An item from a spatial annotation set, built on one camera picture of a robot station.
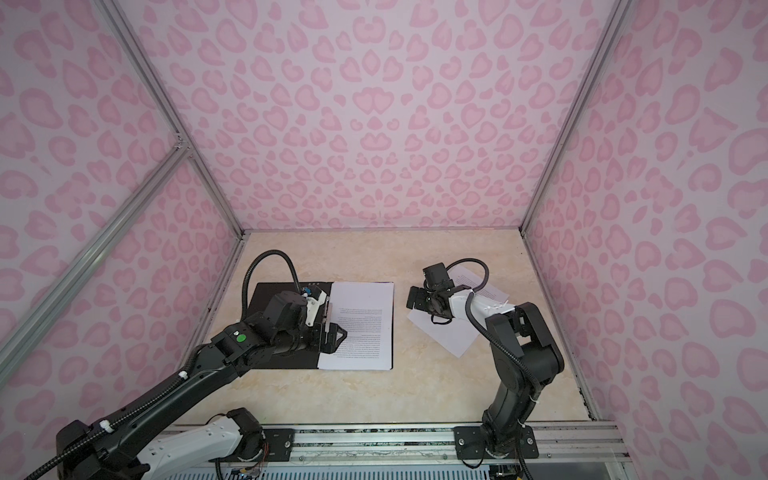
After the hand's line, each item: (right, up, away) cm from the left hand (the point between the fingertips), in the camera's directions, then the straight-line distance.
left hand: (334, 328), depth 75 cm
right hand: (+23, +4, +20) cm, 31 cm away
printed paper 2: (+34, -6, +17) cm, 39 cm away
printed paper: (+5, 0, +23) cm, 23 cm away
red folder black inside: (-10, -11, +10) cm, 19 cm away
